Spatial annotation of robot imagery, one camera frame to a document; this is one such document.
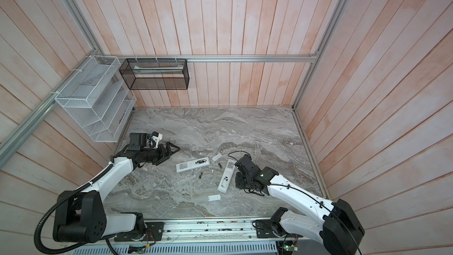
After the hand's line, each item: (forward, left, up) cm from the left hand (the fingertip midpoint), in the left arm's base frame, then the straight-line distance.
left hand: (175, 155), depth 84 cm
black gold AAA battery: (-5, -12, -12) cm, 17 cm away
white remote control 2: (0, -7, -11) cm, 13 cm away
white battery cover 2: (+5, -20, -11) cm, 23 cm away
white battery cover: (-16, -20, -12) cm, 29 cm away
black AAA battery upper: (0, -22, -11) cm, 24 cm away
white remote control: (-6, -25, -10) cm, 28 cm away
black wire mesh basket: (+48, +17, +13) cm, 53 cm away
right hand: (-10, -31, -6) cm, 33 cm away
